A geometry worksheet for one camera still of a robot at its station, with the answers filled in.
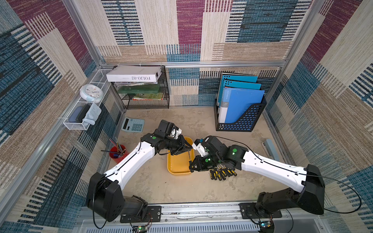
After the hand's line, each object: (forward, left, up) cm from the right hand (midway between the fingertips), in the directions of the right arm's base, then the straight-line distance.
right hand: (189, 167), depth 71 cm
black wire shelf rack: (+51, +30, +2) cm, 59 cm away
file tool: (+5, 0, +1) cm, 5 cm away
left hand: (+10, -1, +2) cm, 11 cm away
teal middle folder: (+50, -32, +10) cm, 60 cm away
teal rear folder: (+59, -40, +8) cm, 72 cm away
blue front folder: (+39, -28, +6) cm, 48 cm away
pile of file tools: (+4, -18, -18) cm, 26 cm away
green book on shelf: (+48, +32, +10) cm, 58 cm away
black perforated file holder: (+34, -37, -6) cm, 51 cm away
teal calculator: (+39, +43, -15) cm, 60 cm away
